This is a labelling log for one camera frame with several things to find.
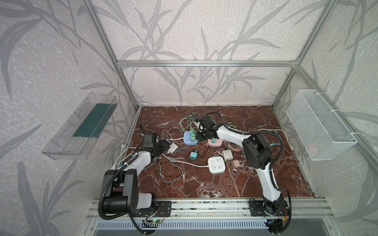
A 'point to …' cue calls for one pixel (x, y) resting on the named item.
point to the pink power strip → (218, 142)
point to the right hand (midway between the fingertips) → (198, 132)
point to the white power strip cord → (184, 162)
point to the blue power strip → (187, 138)
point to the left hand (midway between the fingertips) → (167, 140)
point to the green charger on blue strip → (192, 134)
